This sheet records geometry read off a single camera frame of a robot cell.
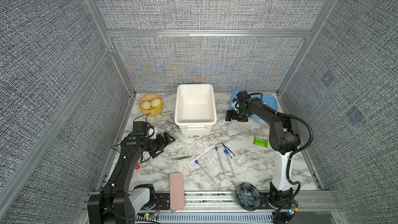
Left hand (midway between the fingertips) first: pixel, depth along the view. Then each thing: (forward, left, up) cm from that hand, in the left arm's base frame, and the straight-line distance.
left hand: (169, 144), depth 80 cm
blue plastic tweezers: (+2, -31, -12) cm, 33 cm away
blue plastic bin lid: (+36, -71, -10) cm, 80 cm away
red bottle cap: (-7, +18, -11) cm, 22 cm away
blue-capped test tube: (-6, -14, -11) cm, 19 cm away
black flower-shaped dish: (-24, -38, -11) cm, 46 cm away
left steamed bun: (+33, +19, -6) cm, 38 cm away
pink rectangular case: (-17, -3, -10) cm, 20 cm away
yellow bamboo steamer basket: (+28, +14, -7) cm, 32 cm away
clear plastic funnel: (-6, -38, -11) cm, 40 cm away
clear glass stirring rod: (+2, -22, -11) cm, 25 cm away
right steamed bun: (+35, +12, -5) cm, 37 cm away
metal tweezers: (-3, -5, -11) cm, 13 cm away
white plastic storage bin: (+29, -15, -9) cm, 34 cm away
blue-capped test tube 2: (+1, -26, -11) cm, 28 cm away
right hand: (+20, -38, -8) cm, 44 cm away
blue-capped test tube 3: (-7, -32, -11) cm, 34 cm away
